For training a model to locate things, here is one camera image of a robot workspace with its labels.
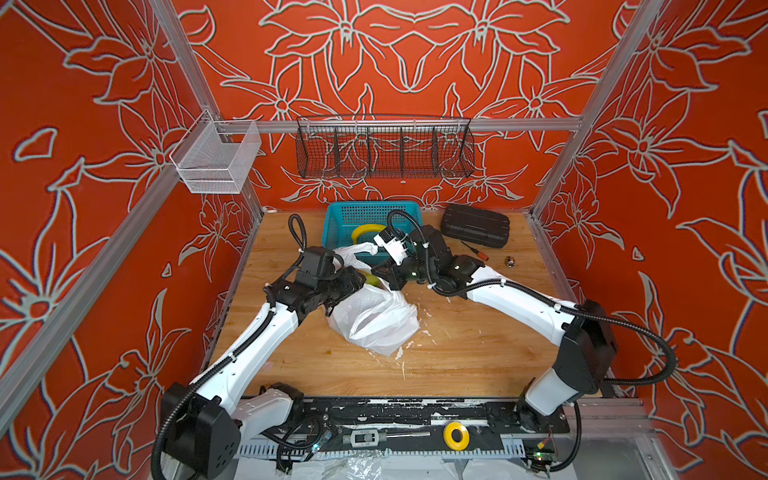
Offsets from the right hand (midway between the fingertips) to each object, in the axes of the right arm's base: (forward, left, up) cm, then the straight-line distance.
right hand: (368, 270), depth 74 cm
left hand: (0, +2, -4) cm, 5 cm away
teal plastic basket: (+36, +12, -19) cm, 43 cm away
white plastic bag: (-9, 0, -6) cm, 11 cm away
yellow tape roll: (-34, -18, -21) cm, 44 cm away
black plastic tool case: (+30, -38, -18) cm, 52 cm away
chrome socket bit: (+17, -49, -22) cm, 56 cm away
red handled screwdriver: (+23, -38, -23) cm, 50 cm away
